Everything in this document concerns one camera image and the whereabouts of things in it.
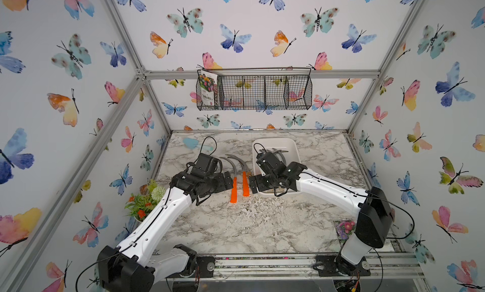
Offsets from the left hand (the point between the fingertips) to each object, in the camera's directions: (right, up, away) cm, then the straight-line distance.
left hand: (226, 182), depth 78 cm
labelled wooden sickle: (+26, +12, +32) cm, 43 cm away
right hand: (+14, 0, +3) cm, 15 cm away
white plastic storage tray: (+32, +17, +31) cm, 48 cm away
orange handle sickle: (+2, -7, +15) cm, 17 cm away
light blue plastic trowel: (-25, +17, +37) cm, 48 cm away
